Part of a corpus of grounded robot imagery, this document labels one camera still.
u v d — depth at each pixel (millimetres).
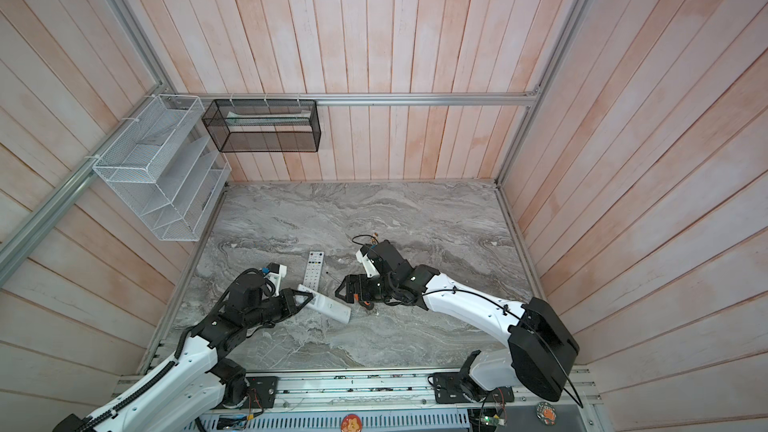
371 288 701
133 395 446
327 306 816
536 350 412
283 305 704
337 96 974
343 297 690
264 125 1044
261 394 730
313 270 945
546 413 701
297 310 733
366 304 858
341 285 726
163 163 726
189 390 570
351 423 687
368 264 728
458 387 731
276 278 750
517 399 731
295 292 758
